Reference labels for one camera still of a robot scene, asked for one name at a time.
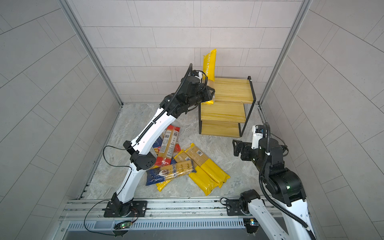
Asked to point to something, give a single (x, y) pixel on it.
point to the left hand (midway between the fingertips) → (217, 89)
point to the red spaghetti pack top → (170, 146)
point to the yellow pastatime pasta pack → (161, 185)
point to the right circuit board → (251, 224)
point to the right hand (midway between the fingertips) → (241, 140)
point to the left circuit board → (122, 225)
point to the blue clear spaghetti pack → (157, 175)
